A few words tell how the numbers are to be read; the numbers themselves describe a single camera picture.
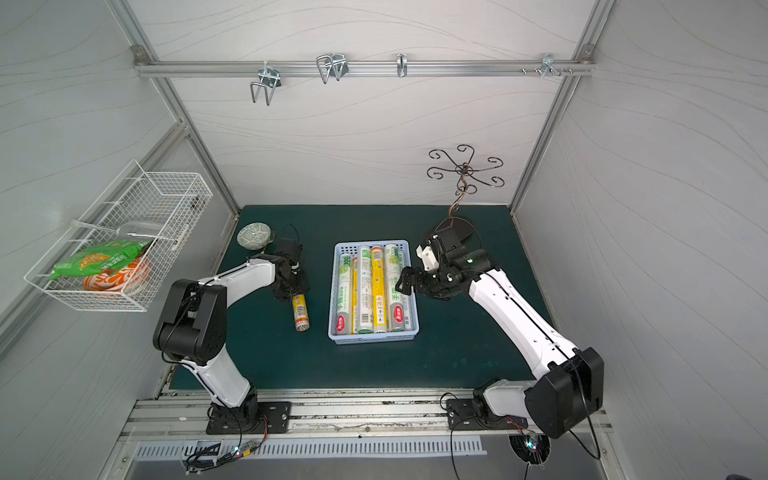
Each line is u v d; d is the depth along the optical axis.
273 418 0.74
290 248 0.82
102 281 0.60
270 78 0.78
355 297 0.92
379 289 0.88
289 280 0.73
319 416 0.75
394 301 0.86
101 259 0.54
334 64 0.77
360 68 0.78
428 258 0.72
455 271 0.54
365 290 0.88
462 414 0.73
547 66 0.77
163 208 0.78
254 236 1.11
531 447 0.72
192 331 0.48
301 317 0.86
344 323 0.86
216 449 0.72
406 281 0.68
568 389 0.39
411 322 0.86
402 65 0.78
